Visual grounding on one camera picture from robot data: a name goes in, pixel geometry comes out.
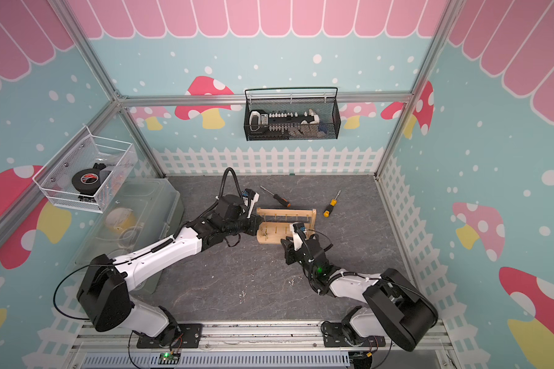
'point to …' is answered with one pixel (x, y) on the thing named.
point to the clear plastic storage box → (142, 212)
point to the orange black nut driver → (282, 200)
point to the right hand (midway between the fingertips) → (283, 239)
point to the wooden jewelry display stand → (277, 222)
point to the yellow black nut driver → (332, 203)
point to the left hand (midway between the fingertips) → (262, 222)
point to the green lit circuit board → (168, 358)
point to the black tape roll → (86, 181)
